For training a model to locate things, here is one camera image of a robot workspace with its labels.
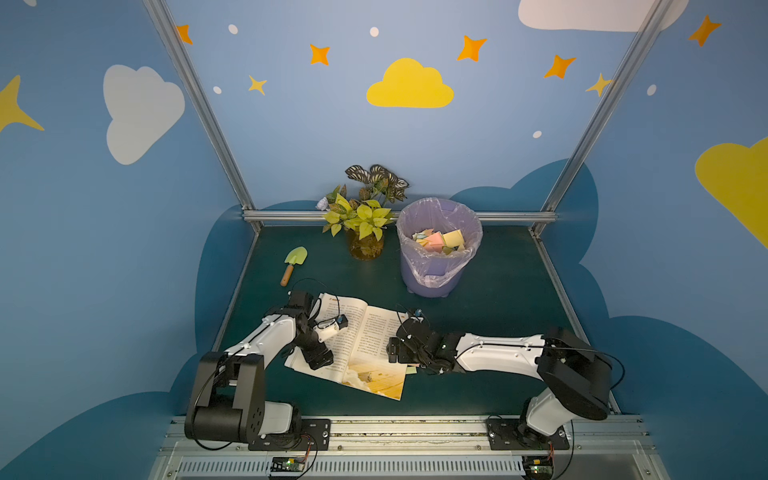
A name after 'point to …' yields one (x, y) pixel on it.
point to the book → (359, 352)
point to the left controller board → (287, 464)
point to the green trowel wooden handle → (295, 256)
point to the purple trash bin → (446, 289)
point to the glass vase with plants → (360, 210)
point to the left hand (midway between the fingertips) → (320, 344)
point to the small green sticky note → (411, 370)
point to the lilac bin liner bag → (425, 268)
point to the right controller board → (538, 467)
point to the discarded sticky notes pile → (449, 242)
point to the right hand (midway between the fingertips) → (399, 346)
